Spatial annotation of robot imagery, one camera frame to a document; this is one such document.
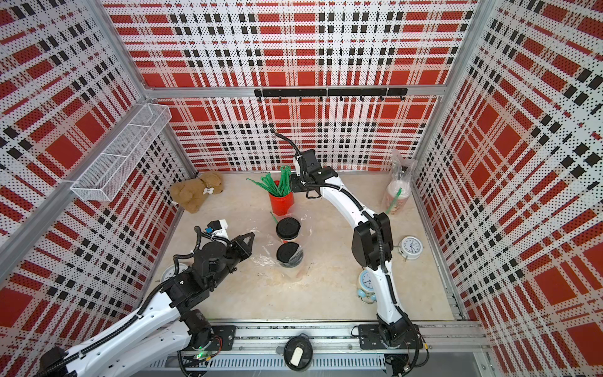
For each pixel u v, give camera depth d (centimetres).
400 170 91
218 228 67
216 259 54
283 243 79
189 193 99
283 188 99
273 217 99
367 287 80
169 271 84
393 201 93
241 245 65
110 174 92
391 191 92
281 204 101
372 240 54
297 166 75
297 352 63
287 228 79
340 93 90
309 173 69
